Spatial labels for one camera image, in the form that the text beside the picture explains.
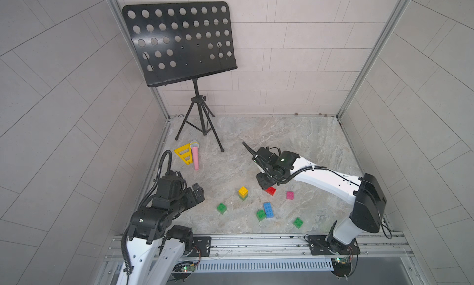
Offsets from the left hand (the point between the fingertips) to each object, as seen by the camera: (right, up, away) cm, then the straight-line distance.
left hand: (198, 191), depth 71 cm
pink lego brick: (+39, -6, +13) cm, 41 cm away
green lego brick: (+17, -7, +12) cm, 22 cm away
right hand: (+26, +1, +9) cm, 27 cm away
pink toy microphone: (-9, +15, +28) cm, 33 cm away
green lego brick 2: (+8, -10, +8) cm, 15 cm away
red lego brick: (+30, -4, +14) cm, 33 cm away
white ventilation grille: (+25, -27, -3) cm, 37 cm away
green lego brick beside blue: (+25, -12, +6) cm, 28 cm away
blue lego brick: (+28, -11, +9) cm, 32 cm away
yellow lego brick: (+17, -3, +8) cm, 19 cm away
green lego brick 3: (+40, -15, +6) cm, 43 cm away
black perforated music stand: (-46, +105, +95) cm, 149 cm away
